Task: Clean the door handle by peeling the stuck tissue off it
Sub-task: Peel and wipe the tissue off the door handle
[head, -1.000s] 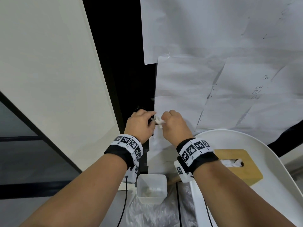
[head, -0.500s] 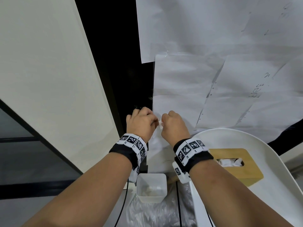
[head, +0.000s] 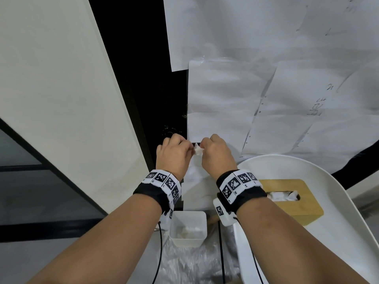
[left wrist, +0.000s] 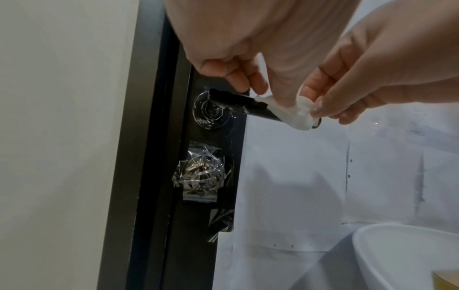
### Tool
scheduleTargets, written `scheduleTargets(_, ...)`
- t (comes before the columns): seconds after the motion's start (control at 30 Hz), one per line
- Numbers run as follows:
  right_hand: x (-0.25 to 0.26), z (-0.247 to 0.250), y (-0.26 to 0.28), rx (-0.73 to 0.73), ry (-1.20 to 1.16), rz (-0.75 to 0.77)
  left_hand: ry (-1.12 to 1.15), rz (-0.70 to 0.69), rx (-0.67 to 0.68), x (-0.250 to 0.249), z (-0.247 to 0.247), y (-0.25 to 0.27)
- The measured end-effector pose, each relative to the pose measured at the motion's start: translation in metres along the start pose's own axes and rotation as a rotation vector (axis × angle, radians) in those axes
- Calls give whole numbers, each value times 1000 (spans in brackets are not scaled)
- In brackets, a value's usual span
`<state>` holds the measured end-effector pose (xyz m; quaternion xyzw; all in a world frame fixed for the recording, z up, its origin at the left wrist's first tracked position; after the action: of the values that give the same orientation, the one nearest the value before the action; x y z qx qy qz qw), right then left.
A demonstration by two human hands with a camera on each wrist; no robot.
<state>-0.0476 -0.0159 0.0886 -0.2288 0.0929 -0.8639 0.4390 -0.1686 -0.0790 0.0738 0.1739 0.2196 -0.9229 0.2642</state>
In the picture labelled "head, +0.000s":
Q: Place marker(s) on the person's left hand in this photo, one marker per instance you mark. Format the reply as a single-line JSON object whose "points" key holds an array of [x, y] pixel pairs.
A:
{"points": [[173, 158]]}

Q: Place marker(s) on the person's right hand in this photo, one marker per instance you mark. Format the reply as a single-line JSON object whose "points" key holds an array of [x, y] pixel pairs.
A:
{"points": [[219, 158]]}

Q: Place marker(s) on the white tissue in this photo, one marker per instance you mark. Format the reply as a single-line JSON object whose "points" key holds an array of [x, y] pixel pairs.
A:
{"points": [[197, 149], [281, 196]]}

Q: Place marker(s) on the wooden tissue box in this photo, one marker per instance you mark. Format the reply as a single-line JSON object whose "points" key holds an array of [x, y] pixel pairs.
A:
{"points": [[308, 211]]}

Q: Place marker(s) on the person's right forearm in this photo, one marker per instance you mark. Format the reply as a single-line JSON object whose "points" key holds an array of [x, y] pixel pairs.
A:
{"points": [[290, 245]]}

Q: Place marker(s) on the person's left forearm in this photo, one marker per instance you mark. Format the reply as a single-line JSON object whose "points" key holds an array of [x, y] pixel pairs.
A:
{"points": [[97, 242]]}

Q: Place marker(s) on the black left wristband with markers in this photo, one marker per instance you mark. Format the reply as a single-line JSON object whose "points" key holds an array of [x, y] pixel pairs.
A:
{"points": [[151, 192]]}

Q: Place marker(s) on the black wristband with markers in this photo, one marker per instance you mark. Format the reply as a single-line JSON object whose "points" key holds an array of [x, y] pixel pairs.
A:
{"points": [[250, 195], [151, 192]]}

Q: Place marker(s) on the black right wristband with markers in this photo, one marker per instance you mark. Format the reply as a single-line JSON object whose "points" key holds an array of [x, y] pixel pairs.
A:
{"points": [[250, 195]]}

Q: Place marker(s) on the white plastic bin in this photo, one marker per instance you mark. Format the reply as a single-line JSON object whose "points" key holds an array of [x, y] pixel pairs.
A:
{"points": [[188, 241]]}

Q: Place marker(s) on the clear plastic sheet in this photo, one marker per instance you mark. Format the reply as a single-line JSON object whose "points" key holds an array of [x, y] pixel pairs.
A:
{"points": [[189, 266]]}

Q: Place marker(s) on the white paper sheets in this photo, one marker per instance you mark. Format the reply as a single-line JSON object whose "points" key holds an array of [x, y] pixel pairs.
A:
{"points": [[237, 32]]}

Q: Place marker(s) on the white plastic chair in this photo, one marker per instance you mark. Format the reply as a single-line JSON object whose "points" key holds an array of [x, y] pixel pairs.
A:
{"points": [[340, 251]]}

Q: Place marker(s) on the black framed glass partition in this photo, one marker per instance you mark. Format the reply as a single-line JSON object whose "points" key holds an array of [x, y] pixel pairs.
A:
{"points": [[29, 227]]}

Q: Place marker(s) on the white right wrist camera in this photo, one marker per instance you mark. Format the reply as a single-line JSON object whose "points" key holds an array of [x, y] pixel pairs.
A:
{"points": [[225, 215]]}

